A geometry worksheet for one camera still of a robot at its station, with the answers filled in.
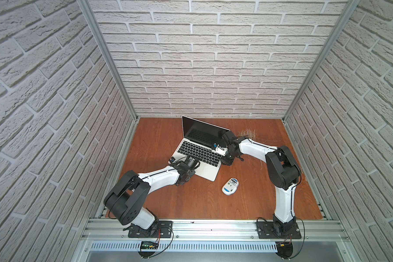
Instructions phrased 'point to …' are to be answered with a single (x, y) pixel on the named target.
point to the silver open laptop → (198, 140)
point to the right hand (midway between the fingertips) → (221, 160)
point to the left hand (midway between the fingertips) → (189, 168)
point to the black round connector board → (284, 249)
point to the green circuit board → (149, 245)
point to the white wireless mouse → (230, 187)
